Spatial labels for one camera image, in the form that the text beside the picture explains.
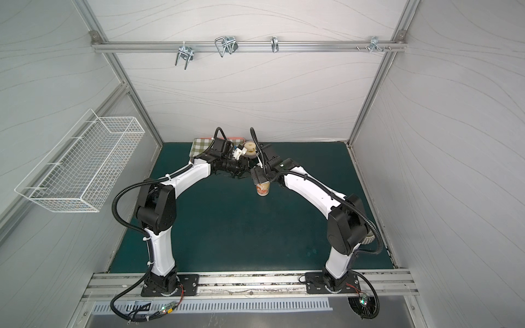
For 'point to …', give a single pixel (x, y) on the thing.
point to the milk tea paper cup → (262, 188)
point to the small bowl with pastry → (250, 146)
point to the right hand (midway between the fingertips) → (263, 169)
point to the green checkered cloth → (199, 145)
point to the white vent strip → (225, 307)
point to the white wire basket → (81, 171)
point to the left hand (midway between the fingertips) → (258, 171)
